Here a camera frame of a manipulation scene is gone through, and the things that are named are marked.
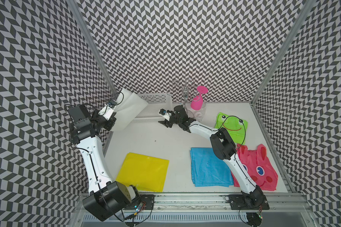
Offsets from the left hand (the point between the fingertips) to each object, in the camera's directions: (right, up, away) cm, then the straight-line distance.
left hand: (111, 112), depth 72 cm
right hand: (+22, -3, +27) cm, 35 cm away
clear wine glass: (+50, -1, +33) cm, 60 cm away
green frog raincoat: (+76, -11, +27) cm, 82 cm away
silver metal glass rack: (+37, +14, +17) cm, 43 cm away
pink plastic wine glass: (+47, +8, +28) cm, 56 cm away
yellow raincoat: (+17, -35, +8) cm, 40 cm away
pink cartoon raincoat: (+83, -32, +12) cm, 89 cm away
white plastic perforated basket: (+21, +7, +15) cm, 27 cm away
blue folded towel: (+52, -34, +12) cm, 63 cm away
